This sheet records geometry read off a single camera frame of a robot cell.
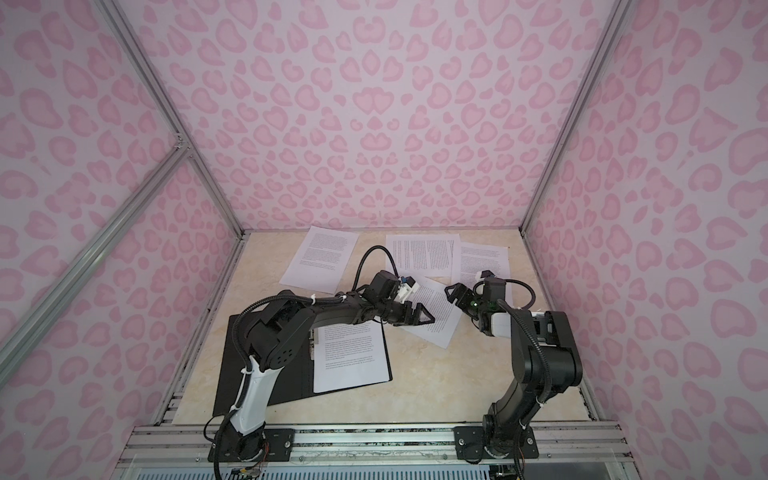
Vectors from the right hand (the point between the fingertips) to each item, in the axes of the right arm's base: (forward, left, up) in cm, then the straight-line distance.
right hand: (456, 292), depth 96 cm
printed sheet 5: (-4, +4, -5) cm, 7 cm away
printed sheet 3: (+20, +9, -6) cm, 23 cm away
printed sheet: (-20, +32, -4) cm, 38 cm away
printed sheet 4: (+18, -10, -4) cm, 21 cm away
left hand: (-10, +9, 0) cm, 14 cm away
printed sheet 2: (+17, +49, -6) cm, 52 cm away
